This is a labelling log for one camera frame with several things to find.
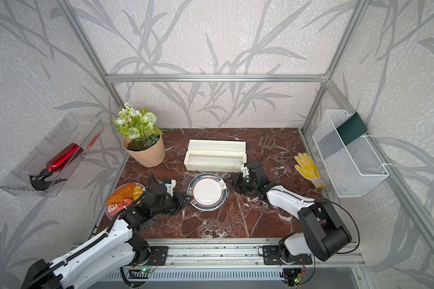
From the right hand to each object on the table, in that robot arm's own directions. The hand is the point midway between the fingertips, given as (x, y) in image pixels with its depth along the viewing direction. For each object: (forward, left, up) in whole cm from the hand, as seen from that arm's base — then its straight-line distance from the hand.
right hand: (225, 181), depth 84 cm
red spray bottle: (-12, +61, +24) cm, 67 cm away
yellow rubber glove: (+13, -48, -12) cm, 51 cm away
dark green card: (+13, -54, +22) cm, 60 cm away
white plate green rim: (-4, +7, -2) cm, 9 cm away
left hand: (-9, +13, +1) cm, 16 cm away
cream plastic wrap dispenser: (+18, +6, -4) cm, 19 cm away
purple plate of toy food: (-4, +51, -6) cm, 51 cm away
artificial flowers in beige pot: (+16, +39, +14) cm, 45 cm away
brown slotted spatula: (+32, -27, -9) cm, 43 cm away
